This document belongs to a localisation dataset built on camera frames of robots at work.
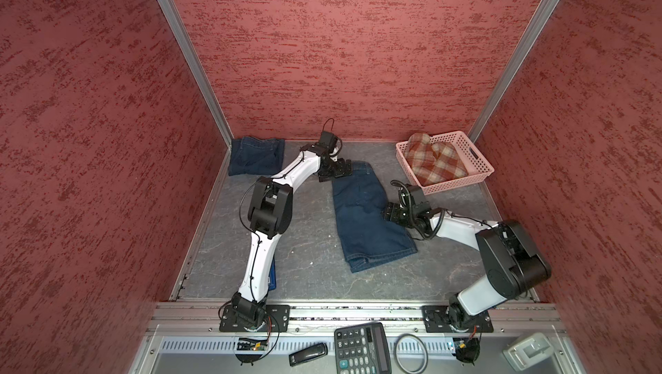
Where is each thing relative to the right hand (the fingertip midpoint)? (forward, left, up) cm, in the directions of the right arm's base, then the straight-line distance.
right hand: (386, 218), depth 94 cm
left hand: (+16, +16, +5) cm, 23 cm away
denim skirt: (-7, +8, -1) cm, 11 cm away
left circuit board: (-37, +46, -4) cm, 59 cm away
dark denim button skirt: (+32, +54, +2) cm, 63 cm away
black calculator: (-40, +13, 0) cm, 42 cm away
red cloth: (+23, -22, +5) cm, 32 cm away
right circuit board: (-40, -17, -3) cm, 44 cm away
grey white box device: (-41, -32, 0) cm, 52 cm away
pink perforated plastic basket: (+24, -43, +1) cm, 50 cm away
